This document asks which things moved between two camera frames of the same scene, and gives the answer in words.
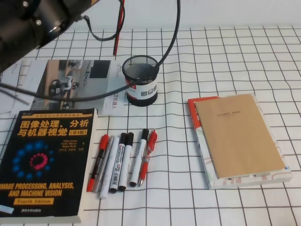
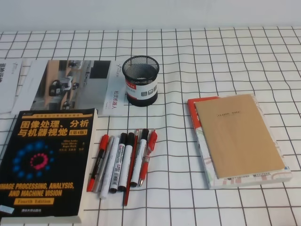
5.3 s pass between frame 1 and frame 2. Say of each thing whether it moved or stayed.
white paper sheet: stayed
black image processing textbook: stayed
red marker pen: stayed
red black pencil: moved
